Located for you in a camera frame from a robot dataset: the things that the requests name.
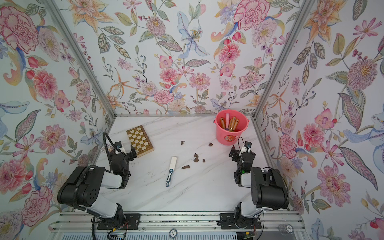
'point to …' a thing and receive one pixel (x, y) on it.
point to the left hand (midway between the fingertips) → (126, 144)
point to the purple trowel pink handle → (227, 117)
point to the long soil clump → (187, 166)
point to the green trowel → (237, 121)
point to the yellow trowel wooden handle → (222, 123)
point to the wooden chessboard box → (139, 140)
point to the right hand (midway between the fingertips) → (241, 145)
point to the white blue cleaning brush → (173, 161)
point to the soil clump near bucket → (182, 142)
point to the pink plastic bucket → (234, 136)
